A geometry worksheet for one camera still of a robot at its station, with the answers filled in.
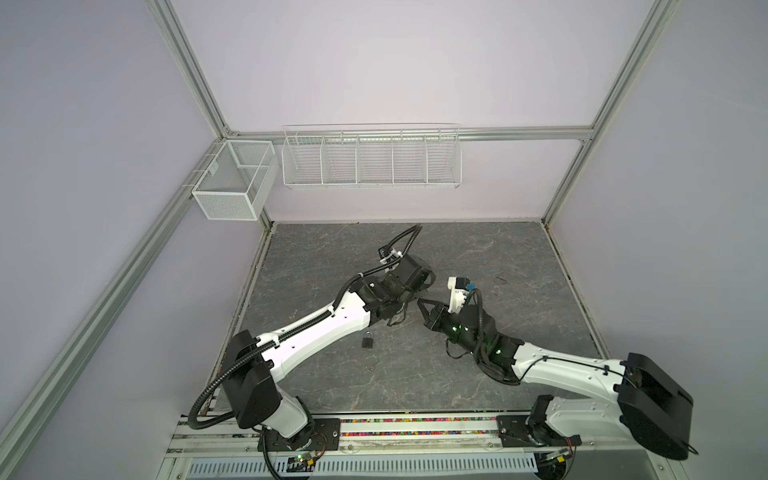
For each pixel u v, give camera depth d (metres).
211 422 0.43
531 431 0.65
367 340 0.89
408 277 0.56
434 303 0.73
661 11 0.70
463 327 0.60
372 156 0.99
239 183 1.02
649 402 0.42
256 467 0.71
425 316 0.74
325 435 0.74
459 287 0.71
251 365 0.45
